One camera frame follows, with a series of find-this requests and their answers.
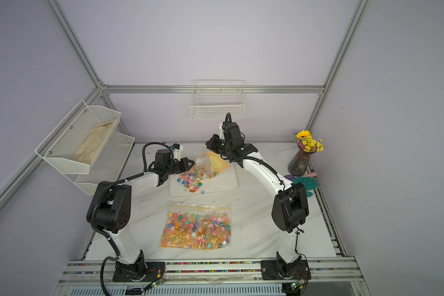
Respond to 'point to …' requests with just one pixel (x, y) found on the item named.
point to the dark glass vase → (298, 164)
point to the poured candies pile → (190, 180)
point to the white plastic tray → (226, 180)
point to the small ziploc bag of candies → (208, 166)
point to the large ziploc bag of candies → (197, 226)
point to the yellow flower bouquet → (306, 142)
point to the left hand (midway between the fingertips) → (195, 163)
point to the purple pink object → (311, 174)
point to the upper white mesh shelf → (77, 140)
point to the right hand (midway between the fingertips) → (206, 145)
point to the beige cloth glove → (97, 136)
